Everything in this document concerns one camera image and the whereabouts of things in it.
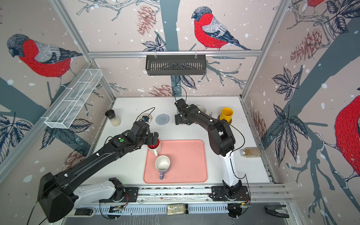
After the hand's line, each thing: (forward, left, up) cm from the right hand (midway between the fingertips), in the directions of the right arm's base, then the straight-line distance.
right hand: (181, 120), depth 98 cm
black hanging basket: (+37, +6, +21) cm, 43 cm away
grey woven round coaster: (+5, +15, -6) cm, 17 cm away
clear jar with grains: (-22, -44, -2) cm, 49 cm away
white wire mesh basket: (-19, +60, +25) cm, 68 cm away
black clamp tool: (-51, -51, -4) cm, 72 cm away
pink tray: (-26, -5, -6) cm, 27 cm away
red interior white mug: (-23, +14, +1) cm, 27 cm away
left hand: (-16, +15, +11) cm, 25 cm away
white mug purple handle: (-29, +10, -5) cm, 31 cm away
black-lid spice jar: (-1, +49, 0) cm, 49 cm away
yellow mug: (+5, -33, +2) cm, 33 cm away
